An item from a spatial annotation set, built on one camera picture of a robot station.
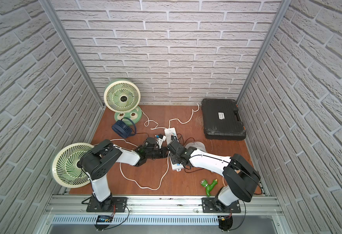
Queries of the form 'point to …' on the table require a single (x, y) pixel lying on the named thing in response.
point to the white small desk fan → (199, 145)
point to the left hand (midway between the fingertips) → (170, 147)
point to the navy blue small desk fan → (122, 129)
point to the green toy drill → (208, 187)
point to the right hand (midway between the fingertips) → (178, 154)
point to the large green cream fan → (64, 165)
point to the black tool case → (221, 120)
